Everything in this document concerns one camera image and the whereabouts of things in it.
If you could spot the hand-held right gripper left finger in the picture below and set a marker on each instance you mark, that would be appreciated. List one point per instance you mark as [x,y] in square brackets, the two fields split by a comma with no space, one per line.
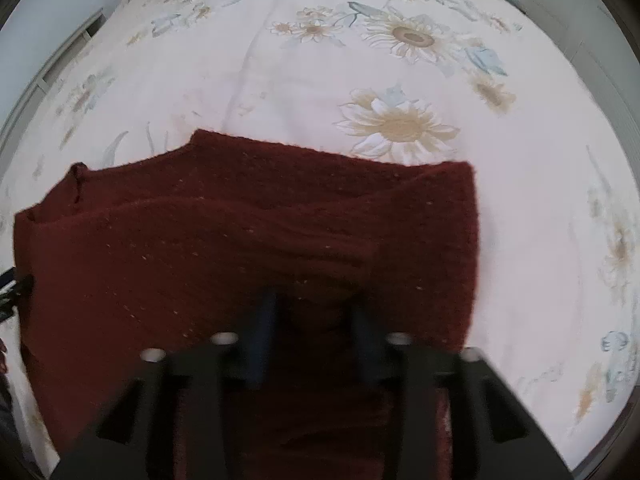
[262,340]

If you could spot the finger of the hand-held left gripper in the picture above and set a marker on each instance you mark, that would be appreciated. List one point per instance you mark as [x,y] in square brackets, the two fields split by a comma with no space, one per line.
[14,291]

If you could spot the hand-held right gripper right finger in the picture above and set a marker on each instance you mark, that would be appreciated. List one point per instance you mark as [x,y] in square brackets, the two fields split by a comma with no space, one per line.
[365,345]

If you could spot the dark red knitted sweater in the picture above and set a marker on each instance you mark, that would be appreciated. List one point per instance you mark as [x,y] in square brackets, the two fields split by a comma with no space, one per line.
[200,240]

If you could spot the white louvred cabinet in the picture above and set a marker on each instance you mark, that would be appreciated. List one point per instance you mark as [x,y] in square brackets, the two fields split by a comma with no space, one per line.
[45,65]

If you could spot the floral bedspread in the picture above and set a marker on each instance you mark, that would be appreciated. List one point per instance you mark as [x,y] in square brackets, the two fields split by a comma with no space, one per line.
[300,85]

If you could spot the white wardrobe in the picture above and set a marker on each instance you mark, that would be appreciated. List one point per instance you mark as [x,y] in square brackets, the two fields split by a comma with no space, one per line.
[565,15]

